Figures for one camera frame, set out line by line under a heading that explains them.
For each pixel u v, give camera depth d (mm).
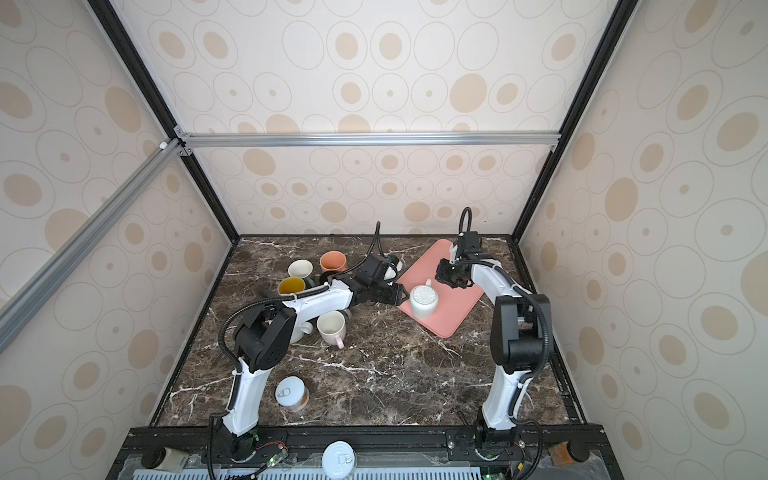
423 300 919
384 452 733
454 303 970
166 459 646
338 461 672
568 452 656
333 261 1029
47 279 553
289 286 925
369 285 762
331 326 896
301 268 1005
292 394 772
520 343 508
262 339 536
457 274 818
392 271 782
